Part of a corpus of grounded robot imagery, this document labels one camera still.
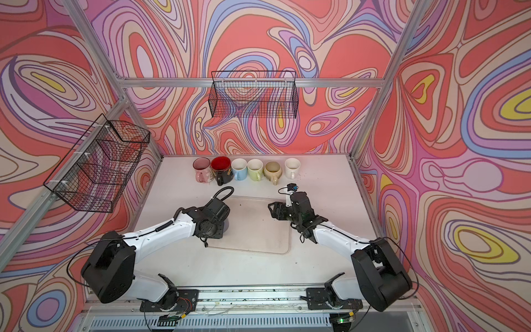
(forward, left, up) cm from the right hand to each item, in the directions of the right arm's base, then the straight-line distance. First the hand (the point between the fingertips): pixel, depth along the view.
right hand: (276, 210), depth 88 cm
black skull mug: (+24, +26, +2) cm, 36 cm away
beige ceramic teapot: (+23, +1, 0) cm, 23 cm away
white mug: (+24, -9, +1) cm, 25 cm away
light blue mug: (+26, +17, 0) cm, 32 cm away
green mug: (+27, +9, -2) cm, 29 cm away
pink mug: (+26, +37, +1) cm, 45 cm away
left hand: (-6, +24, -5) cm, 25 cm away
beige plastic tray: (-3, +11, -10) cm, 16 cm away
